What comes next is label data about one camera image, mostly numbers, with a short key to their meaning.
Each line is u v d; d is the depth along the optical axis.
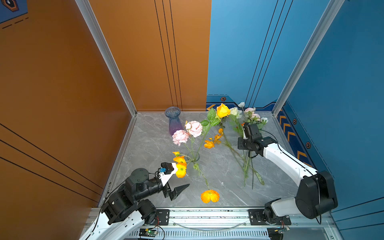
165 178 0.53
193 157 0.77
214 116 0.66
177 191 0.54
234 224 0.72
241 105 1.17
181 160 0.55
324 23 0.74
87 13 0.71
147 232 0.71
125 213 0.46
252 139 0.66
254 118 1.12
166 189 0.53
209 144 0.88
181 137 0.66
